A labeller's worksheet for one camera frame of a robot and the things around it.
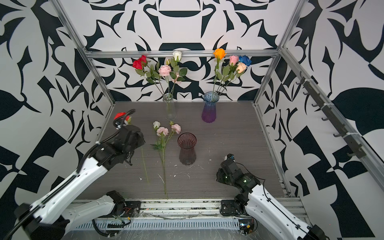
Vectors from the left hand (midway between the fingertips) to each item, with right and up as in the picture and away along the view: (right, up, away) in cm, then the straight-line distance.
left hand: (140, 133), depth 74 cm
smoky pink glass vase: (+23, -5, +6) cm, 24 cm away
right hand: (+39, -23, +8) cm, 46 cm away
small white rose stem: (+1, +2, +28) cm, 28 cm away
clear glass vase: (+10, +12, +33) cm, 37 cm away
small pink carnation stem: (+7, -2, +24) cm, 25 cm away
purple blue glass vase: (+37, +10, +34) cm, 51 cm away
